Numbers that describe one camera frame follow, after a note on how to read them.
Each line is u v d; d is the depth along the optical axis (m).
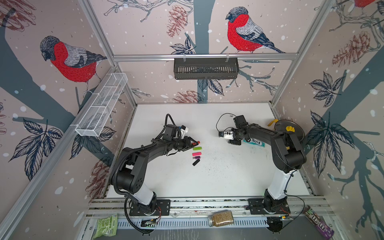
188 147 0.79
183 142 0.80
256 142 0.67
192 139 0.84
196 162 0.89
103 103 0.80
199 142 0.98
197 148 0.94
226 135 0.88
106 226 0.68
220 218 0.67
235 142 0.88
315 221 0.68
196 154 0.92
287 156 0.50
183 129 0.86
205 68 1.04
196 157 0.90
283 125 0.99
